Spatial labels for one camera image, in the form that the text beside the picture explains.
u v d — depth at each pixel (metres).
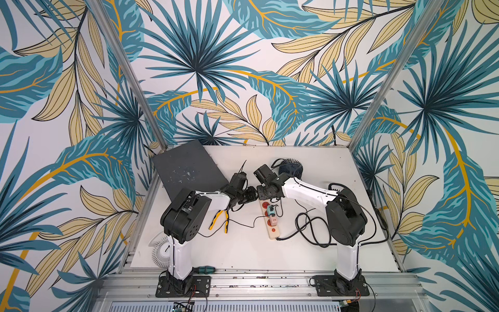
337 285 0.66
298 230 0.86
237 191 0.79
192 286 0.71
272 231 0.86
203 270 0.75
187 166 1.06
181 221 0.51
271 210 0.85
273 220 0.84
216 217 0.90
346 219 0.50
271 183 0.69
